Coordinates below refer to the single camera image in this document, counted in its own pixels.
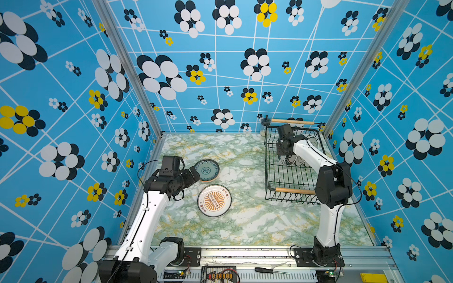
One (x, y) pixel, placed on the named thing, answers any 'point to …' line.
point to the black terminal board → (219, 274)
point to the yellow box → (374, 278)
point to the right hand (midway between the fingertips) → (287, 148)
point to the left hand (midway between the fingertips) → (194, 176)
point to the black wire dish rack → (288, 178)
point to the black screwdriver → (269, 270)
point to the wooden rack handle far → (292, 121)
